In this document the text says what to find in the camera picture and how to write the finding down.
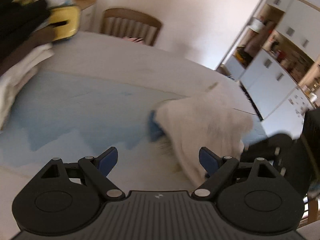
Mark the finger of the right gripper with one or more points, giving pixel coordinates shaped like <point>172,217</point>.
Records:
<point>155,131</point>

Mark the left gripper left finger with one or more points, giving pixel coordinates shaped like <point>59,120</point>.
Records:
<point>107,161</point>

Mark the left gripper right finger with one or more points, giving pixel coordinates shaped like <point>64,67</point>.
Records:
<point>209,161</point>

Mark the white knit sweater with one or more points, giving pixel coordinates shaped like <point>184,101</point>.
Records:
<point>210,119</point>

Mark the stack of folded clothes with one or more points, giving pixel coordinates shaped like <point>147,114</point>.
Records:
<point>26,41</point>

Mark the blue printed tablecloth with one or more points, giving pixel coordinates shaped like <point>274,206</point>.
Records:
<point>70,116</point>

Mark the white kitchen cabinets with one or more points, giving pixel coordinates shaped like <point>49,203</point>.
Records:
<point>276,61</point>

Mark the wooden chair at table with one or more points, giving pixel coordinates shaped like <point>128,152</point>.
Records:
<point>131,25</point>

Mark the yellow tissue box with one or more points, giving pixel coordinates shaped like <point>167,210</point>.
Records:
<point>65,21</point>

